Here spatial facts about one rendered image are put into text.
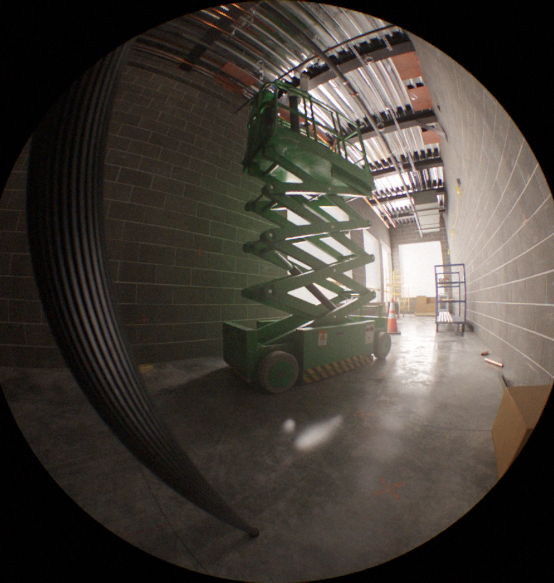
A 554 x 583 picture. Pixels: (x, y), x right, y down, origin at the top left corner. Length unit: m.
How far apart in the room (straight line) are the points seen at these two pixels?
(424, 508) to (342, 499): 0.29
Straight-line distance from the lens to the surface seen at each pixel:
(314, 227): 1.89
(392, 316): 4.35
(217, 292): 2.50
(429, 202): 7.05
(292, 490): 0.84
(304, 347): 1.53
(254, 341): 1.43
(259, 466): 0.93
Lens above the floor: 0.66
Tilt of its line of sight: 3 degrees up
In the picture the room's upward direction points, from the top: straight up
